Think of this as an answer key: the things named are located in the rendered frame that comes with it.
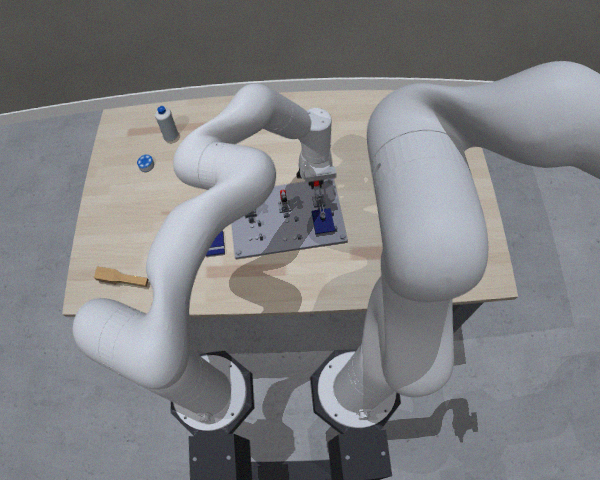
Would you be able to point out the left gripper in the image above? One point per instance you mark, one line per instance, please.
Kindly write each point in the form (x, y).
(303, 165)

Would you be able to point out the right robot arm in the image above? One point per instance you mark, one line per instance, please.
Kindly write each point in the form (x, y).
(433, 230)

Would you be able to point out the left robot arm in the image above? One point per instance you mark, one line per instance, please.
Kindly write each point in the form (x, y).
(152, 350)

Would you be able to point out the grey bottle with blue cap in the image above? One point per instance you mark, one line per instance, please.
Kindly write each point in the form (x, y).
(166, 123)

